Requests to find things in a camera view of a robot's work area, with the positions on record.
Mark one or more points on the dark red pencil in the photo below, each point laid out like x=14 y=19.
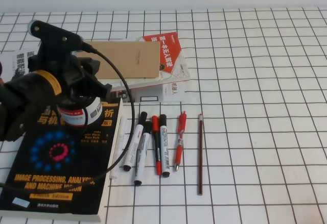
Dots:
x=200 y=162

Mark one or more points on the black mesh pen holder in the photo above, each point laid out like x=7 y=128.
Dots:
x=75 y=115

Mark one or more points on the red and white book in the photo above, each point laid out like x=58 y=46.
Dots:
x=172 y=66

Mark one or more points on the white magazine with robot photo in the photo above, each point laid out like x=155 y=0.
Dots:
x=15 y=64

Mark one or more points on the brown kraft notebook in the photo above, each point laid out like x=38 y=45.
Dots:
x=134 y=59

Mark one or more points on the red retractable gel pen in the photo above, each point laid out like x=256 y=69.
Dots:
x=179 y=149

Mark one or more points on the black image processing textbook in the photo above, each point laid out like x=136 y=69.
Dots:
x=57 y=172

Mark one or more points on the left black whiteboard marker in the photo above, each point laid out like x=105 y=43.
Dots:
x=132 y=150

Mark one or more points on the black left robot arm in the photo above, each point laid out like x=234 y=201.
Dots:
x=23 y=100

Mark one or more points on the black whiteboard marker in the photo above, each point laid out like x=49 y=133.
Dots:
x=165 y=166
x=142 y=154
x=132 y=150

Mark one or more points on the white clear pen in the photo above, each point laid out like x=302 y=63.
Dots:
x=119 y=146

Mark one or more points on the right black whiteboard marker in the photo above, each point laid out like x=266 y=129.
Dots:
x=165 y=166

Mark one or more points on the red and black pen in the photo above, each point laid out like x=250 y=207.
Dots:
x=156 y=135

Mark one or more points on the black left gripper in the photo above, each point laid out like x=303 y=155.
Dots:
x=55 y=55

